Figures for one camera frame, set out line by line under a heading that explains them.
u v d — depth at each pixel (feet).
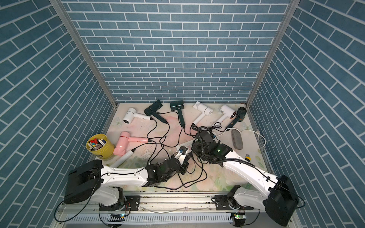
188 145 3.07
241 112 3.41
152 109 3.62
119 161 2.78
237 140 3.16
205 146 1.93
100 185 1.39
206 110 3.61
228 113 3.61
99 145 2.82
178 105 3.69
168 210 2.38
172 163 1.89
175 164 1.87
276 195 1.27
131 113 3.55
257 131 3.47
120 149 2.94
